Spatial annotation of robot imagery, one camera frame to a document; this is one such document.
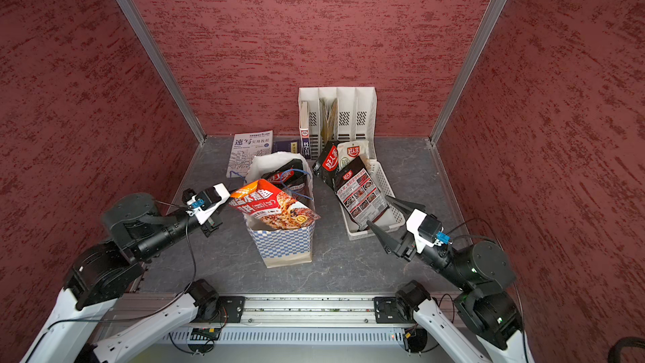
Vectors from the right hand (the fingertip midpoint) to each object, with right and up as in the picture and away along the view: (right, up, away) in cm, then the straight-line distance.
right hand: (374, 213), depth 52 cm
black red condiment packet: (-11, +9, +35) cm, 37 cm away
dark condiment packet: (+1, -1, +40) cm, 40 cm away
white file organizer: (-5, +30, +51) cm, 60 cm away
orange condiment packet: (-24, 0, +6) cm, 24 cm away
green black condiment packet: (-23, +5, +29) cm, 37 cm away
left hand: (-32, +3, +6) cm, 33 cm away
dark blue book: (-31, +18, +66) cm, 75 cm away
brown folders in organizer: (-10, +30, +62) cm, 70 cm away
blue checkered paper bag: (-24, -14, +19) cm, 34 cm away
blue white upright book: (-19, +22, +39) cm, 49 cm away
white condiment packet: (-2, +14, +42) cm, 45 cm away
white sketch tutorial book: (-50, +18, +64) cm, 83 cm away
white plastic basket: (+15, -11, +40) cm, 44 cm away
